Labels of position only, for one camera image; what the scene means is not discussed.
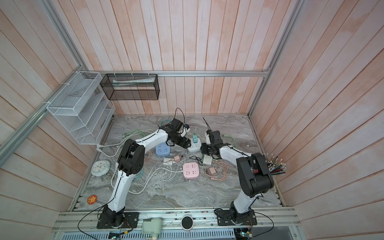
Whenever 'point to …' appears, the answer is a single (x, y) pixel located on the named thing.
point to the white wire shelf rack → (84, 108)
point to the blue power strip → (162, 150)
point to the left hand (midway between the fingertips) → (185, 144)
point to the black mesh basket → (131, 86)
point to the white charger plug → (167, 161)
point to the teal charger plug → (195, 138)
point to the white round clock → (100, 167)
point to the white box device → (153, 226)
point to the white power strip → (195, 147)
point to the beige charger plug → (211, 171)
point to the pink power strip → (190, 170)
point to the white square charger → (207, 159)
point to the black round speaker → (187, 222)
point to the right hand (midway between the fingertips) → (203, 147)
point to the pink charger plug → (177, 158)
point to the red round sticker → (92, 199)
